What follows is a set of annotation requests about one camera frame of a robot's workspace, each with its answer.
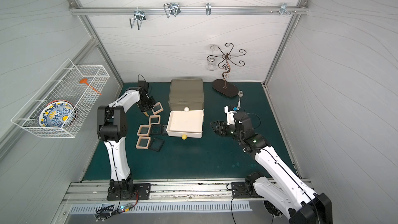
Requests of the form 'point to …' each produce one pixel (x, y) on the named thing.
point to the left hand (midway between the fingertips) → (154, 106)
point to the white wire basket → (66, 86)
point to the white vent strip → (93, 208)
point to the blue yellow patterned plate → (59, 113)
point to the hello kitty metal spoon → (240, 94)
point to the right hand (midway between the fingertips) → (216, 123)
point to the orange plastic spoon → (84, 80)
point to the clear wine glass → (211, 63)
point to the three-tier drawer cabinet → (186, 102)
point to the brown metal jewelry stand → (223, 85)
